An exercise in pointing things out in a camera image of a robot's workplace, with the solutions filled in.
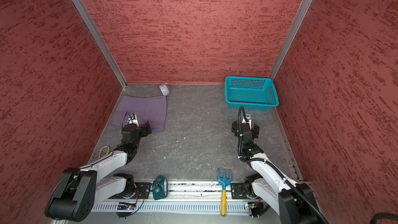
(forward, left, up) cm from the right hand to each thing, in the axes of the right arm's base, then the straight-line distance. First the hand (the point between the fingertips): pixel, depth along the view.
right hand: (243, 124), depth 86 cm
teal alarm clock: (-30, +44, -2) cm, 53 cm away
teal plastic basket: (+34, -17, -12) cm, 40 cm away
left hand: (+3, +60, -3) cm, 61 cm away
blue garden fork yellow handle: (-27, +13, -9) cm, 32 cm away
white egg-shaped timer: (+32, +50, -3) cm, 60 cm away
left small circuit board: (-35, +63, -13) cm, 73 cm away
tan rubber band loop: (-8, +81, -7) cm, 81 cm away
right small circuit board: (-38, -1, -12) cm, 40 cm away
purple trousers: (+20, +58, -9) cm, 62 cm away
